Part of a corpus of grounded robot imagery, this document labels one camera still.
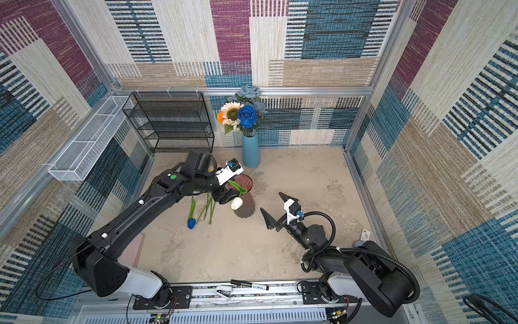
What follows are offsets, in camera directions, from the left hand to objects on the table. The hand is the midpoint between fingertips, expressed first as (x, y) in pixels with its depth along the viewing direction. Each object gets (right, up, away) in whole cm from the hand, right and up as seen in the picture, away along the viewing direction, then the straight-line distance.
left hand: (236, 182), depth 75 cm
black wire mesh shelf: (-38, +31, +33) cm, 59 cm away
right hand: (+13, -7, +1) cm, 15 cm away
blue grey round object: (+50, -26, +10) cm, 57 cm away
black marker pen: (+5, -38, +1) cm, 38 cm away
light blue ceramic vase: (+4, +14, +29) cm, 33 cm away
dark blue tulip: (-22, -18, +16) cm, 32 cm away
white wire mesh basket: (-55, +8, -4) cm, 55 cm away
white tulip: (+2, -6, -9) cm, 11 cm away
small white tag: (+53, -23, +11) cm, 59 cm away
